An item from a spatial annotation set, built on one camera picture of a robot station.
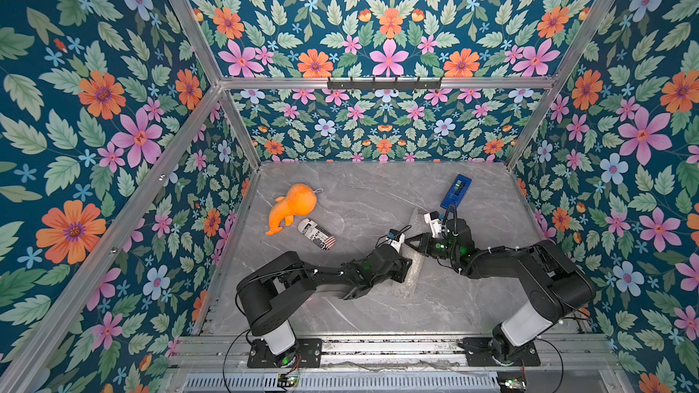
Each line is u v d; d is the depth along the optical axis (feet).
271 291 1.53
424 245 2.63
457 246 2.41
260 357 2.38
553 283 1.56
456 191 3.43
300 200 3.25
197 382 2.31
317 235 3.08
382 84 3.03
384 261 2.17
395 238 2.52
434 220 2.81
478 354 2.40
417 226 2.99
